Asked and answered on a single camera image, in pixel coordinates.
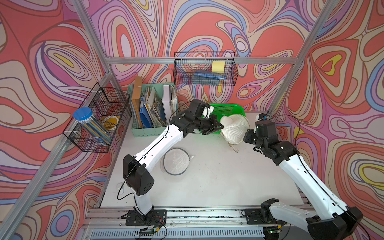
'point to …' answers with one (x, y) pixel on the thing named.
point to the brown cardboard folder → (136, 99)
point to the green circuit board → (148, 231)
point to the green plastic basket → (221, 109)
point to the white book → (166, 102)
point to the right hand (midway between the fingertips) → (248, 135)
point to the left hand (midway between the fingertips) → (225, 126)
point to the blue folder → (145, 117)
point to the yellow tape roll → (110, 122)
